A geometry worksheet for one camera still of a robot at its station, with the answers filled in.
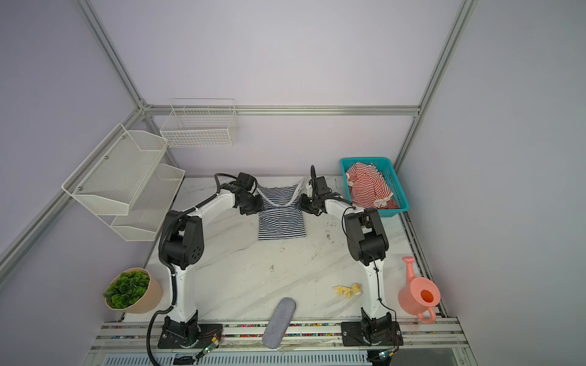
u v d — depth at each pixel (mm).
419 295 717
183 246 556
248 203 860
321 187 839
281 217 1008
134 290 731
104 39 733
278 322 735
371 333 653
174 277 576
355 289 812
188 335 649
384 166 1152
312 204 839
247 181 837
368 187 1088
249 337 748
